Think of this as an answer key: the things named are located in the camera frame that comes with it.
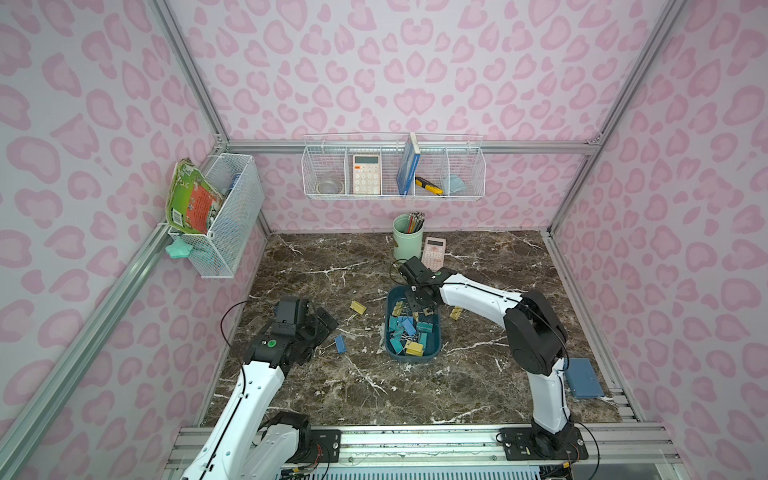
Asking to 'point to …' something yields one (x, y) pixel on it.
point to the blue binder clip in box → (409, 324)
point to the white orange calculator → (366, 174)
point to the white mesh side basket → (218, 252)
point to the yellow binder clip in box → (414, 348)
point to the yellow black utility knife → (423, 182)
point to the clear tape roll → (329, 187)
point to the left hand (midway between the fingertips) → (324, 323)
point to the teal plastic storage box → (428, 323)
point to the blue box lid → (582, 378)
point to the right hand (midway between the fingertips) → (416, 298)
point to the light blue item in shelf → (456, 183)
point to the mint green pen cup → (408, 232)
